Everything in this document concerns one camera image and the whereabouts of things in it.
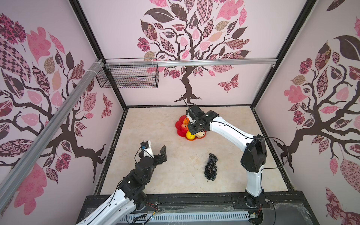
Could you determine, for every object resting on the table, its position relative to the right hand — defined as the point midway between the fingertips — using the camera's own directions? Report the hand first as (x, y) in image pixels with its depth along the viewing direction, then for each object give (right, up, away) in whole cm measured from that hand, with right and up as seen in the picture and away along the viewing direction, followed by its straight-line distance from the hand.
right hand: (191, 127), depth 87 cm
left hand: (-20, -12, -10) cm, 25 cm away
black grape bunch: (+11, -26, -5) cm, 28 cm away
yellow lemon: (-1, -6, +6) cm, 9 cm away
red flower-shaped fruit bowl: (-6, -5, +13) cm, 15 cm away
